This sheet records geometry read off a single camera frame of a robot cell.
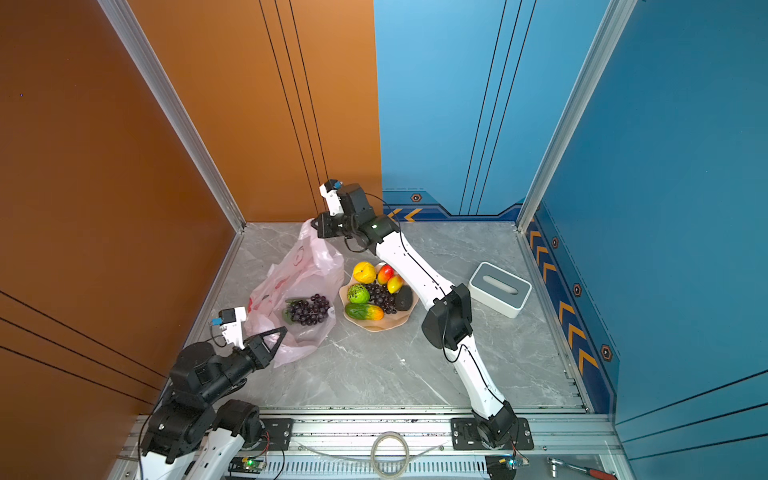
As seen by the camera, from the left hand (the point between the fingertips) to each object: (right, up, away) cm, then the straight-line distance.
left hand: (288, 329), depth 68 cm
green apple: (+14, +5, +22) cm, 27 cm away
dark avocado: (+27, +3, +23) cm, 36 cm away
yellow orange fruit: (+15, +11, +25) cm, 31 cm away
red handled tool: (+73, -34, 0) cm, 80 cm away
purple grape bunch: (-2, -1, +23) cm, 23 cm away
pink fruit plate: (+20, -4, +21) cm, 29 cm away
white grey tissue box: (+59, +5, +28) cm, 65 cm away
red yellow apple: (+22, +11, +28) cm, 37 cm away
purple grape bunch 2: (+20, +4, +26) cm, 33 cm away
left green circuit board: (-11, -33, +2) cm, 35 cm away
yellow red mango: (+25, +8, +24) cm, 35 cm away
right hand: (+2, +26, +13) cm, 29 cm away
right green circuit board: (+53, -32, +1) cm, 62 cm away
